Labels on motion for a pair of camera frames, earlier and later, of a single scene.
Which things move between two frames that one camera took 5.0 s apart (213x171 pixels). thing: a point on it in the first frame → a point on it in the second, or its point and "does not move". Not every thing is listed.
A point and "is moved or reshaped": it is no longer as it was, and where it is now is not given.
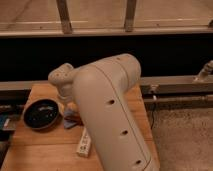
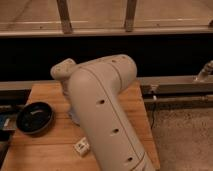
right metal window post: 130,15 does not move
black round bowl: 43,115 is moved or reshaped
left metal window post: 64,16 does not move
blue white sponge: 72,119 is moved or reshaped
